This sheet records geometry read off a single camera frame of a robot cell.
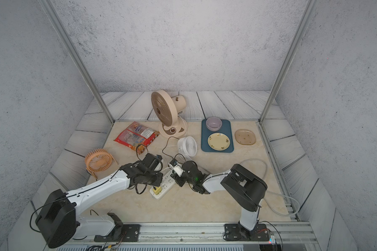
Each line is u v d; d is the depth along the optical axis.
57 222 0.40
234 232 0.73
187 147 0.91
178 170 0.79
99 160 0.88
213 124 1.15
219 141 1.09
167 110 0.90
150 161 0.66
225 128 1.15
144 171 0.64
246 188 0.48
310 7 0.70
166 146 1.05
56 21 0.74
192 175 0.70
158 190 0.81
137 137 1.07
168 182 0.87
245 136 1.12
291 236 0.73
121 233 0.67
